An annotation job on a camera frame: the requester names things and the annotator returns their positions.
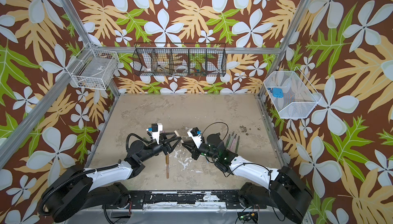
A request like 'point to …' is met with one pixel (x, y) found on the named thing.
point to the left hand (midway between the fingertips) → (178, 134)
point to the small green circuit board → (247, 216)
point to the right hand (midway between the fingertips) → (183, 144)
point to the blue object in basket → (277, 92)
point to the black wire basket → (180, 59)
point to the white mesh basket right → (293, 95)
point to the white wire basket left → (96, 69)
